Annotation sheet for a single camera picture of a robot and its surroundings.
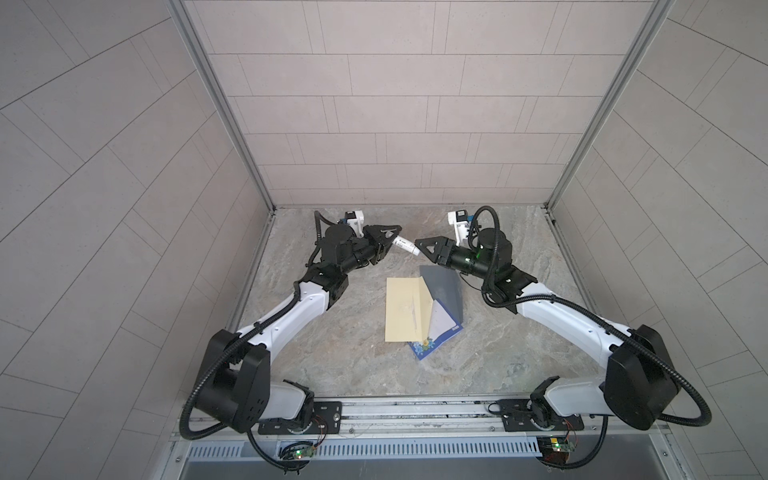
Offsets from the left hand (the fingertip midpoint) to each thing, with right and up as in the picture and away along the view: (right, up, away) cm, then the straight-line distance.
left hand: (408, 229), depth 73 cm
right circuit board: (+35, -50, -4) cm, 62 cm away
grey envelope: (+12, -18, +20) cm, 30 cm away
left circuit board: (-23, -49, -9) cm, 55 cm away
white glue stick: (0, -4, -1) cm, 4 cm away
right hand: (+2, -5, -1) cm, 5 cm away
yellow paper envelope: (+1, -24, +16) cm, 29 cm away
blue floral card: (+4, -34, +9) cm, 35 cm away
